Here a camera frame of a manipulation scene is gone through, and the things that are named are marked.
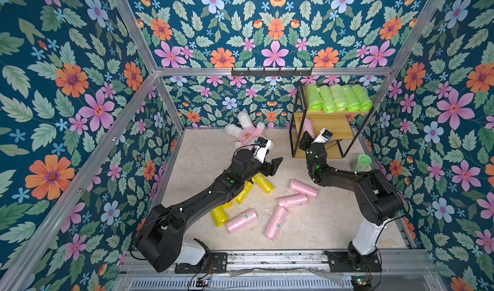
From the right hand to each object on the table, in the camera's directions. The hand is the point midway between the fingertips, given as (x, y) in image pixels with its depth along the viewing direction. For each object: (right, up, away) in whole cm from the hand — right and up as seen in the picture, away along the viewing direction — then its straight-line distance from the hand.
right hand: (309, 132), depth 91 cm
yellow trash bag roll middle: (-33, -31, -3) cm, 45 cm away
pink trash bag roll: (-3, -27, 0) cm, 27 cm away
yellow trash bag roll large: (-41, -37, -8) cm, 56 cm away
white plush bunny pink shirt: (-32, +1, +16) cm, 36 cm away
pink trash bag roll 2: (-8, -32, -5) cm, 33 cm away
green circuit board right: (+15, -59, -20) cm, 64 cm away
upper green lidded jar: (+27, -16, +2) cm, 31 cm away
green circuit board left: (-46, -58, -19) cm, 77 cm away
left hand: (-16, -10, -14) cm, 24 cm away
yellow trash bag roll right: (-22, -25, +2) cm, 33 cm away
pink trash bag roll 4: (-32, -39, -9) cm, 51 cm away
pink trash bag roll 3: (-17, -39, -10) cm, 44 cm away
